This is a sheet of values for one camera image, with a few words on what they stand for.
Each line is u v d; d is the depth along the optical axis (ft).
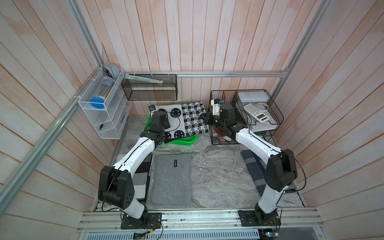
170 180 2.73
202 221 2.44
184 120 2.79
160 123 2.06
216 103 2.50
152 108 2.38
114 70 2.75
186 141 3.11
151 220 2.39
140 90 3.50
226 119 2.20
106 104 2.30
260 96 3.33
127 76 2.99
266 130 3.03
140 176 2.82
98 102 2.26
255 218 2.33
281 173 1.56
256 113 3.01
